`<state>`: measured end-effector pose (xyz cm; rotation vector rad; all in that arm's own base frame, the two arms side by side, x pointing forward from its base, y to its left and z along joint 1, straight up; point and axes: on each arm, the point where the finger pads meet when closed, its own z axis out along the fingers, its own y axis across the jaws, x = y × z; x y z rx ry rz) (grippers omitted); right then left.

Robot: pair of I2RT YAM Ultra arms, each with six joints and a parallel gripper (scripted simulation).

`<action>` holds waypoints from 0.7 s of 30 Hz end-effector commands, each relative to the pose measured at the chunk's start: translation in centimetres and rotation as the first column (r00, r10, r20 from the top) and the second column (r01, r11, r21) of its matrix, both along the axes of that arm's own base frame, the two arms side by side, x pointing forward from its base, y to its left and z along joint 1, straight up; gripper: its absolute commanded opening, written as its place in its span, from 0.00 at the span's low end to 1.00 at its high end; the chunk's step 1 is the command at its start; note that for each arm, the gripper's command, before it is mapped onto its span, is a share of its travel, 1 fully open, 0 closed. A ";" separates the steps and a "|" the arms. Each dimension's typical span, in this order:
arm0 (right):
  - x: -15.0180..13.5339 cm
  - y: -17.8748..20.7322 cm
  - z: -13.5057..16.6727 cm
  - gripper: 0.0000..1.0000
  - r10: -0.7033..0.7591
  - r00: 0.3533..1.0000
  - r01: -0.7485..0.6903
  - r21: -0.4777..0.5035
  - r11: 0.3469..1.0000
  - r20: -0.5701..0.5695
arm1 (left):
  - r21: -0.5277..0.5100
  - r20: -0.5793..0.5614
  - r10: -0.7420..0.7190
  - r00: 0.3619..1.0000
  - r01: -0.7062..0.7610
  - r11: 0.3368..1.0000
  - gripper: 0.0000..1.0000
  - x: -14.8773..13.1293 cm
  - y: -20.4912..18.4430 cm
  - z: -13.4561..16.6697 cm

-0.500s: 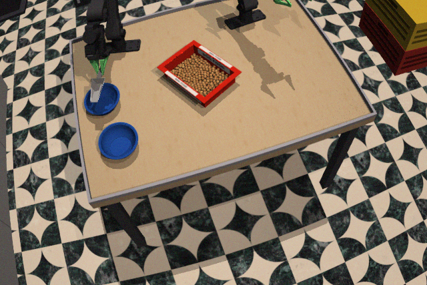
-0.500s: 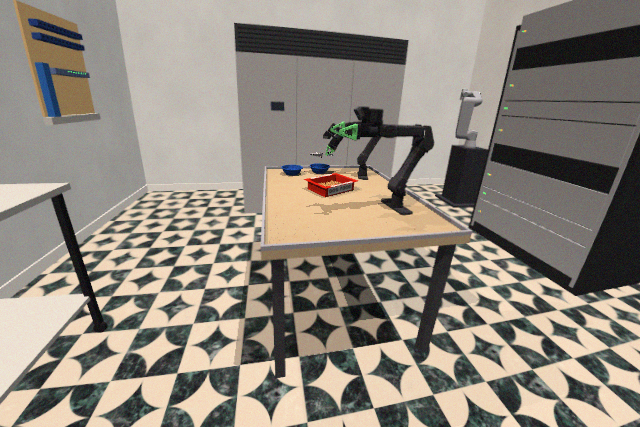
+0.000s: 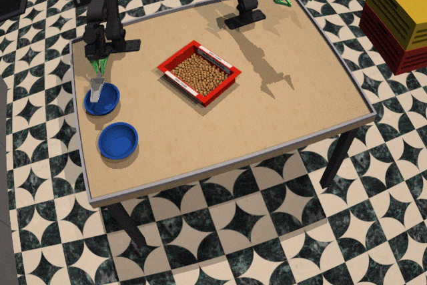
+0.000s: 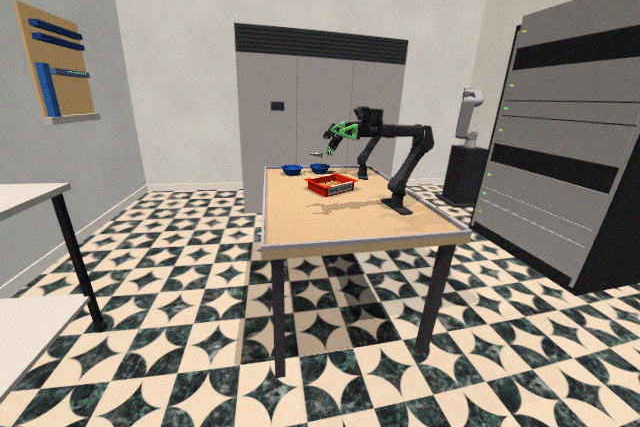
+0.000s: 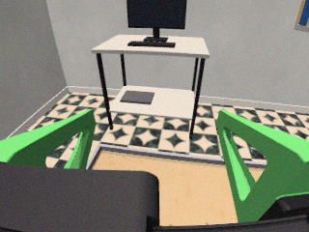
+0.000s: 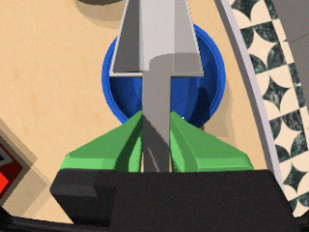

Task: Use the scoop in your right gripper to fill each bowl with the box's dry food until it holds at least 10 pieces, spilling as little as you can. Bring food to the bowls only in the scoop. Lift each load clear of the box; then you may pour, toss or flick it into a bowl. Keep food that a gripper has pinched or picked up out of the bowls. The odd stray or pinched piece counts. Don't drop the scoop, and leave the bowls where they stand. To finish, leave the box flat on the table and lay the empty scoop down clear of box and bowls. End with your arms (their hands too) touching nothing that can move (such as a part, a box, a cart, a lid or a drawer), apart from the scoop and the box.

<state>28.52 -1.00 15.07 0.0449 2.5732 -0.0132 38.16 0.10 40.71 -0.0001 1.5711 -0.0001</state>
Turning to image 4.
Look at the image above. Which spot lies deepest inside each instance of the blue bowl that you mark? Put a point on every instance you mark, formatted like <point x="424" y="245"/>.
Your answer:
<point x="292" y="169"/>
<point x="319" y="168"/>

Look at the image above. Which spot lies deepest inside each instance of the red cardboard food box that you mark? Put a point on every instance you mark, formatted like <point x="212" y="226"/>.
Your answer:
<point x="347" y="184"/>

